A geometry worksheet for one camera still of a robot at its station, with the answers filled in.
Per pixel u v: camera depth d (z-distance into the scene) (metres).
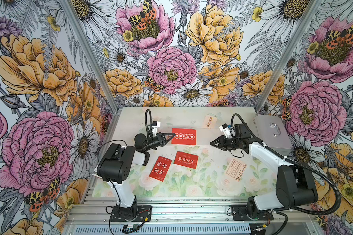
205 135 1.18
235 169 0.89
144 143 0.72
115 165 0.50
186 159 0.94
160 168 0.90
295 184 0.44
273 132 0.89
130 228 0.73
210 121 1.15
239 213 0.74
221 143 0.78
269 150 0.55
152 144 0.79
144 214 0.73
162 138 0.78
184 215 0.75
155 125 0.83
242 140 0.70
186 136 0.85
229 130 0.82
